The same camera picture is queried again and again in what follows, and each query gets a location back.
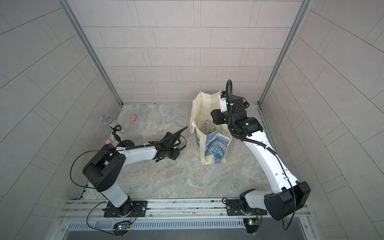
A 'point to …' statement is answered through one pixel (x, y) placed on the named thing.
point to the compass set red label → (207, 126)
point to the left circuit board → (121, 228)
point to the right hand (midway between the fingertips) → (215, 111)
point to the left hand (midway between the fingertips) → (179, 151)
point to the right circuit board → (251, 225)
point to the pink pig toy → (133, 118)
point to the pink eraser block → (108, 141)
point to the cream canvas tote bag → (213, 140)
